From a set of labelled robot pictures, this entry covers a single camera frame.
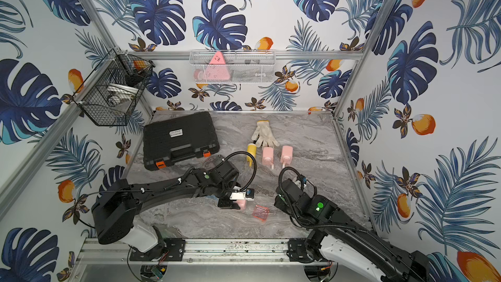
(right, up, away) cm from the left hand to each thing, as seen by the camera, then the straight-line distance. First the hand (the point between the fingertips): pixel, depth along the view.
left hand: (240, 196), depth 81 cm
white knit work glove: (+12, +25, +27) cm, 39 cm away
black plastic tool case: (-36, +22, +19) cm, 46 cm away
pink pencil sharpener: (+1, -2, -4) cm, 4 cm away
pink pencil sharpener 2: (+13, +15, +12) cm, 23 cm away
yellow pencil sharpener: (+5, +19, +16) cm, 25 cm away
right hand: (+15, 0, -4) cm, 16 cm away
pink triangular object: (-12, +55, +9) cm, 57 cm away
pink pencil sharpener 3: (+22, +15, +14) cm, 30 cm away
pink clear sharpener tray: (+9, -8, +3) cm, 12 cm away
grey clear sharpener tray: (-13, +13, +20) cm, 27 cm away
